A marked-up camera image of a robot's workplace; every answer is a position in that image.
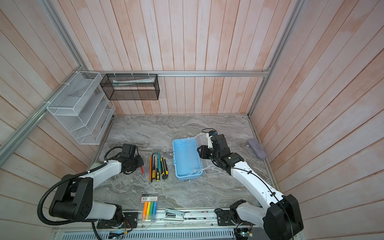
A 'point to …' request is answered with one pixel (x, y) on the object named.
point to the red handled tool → (142, 170)
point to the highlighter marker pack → (150, 207)
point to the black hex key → (151, 165)
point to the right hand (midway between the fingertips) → (199, 149)
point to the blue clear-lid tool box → (187, 163)
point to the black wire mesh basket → (131, 86)
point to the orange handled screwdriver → (150, 168)
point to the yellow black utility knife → (164, 168)
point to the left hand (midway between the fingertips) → (141, 164)
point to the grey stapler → (173, 215)
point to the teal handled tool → (159, 162)
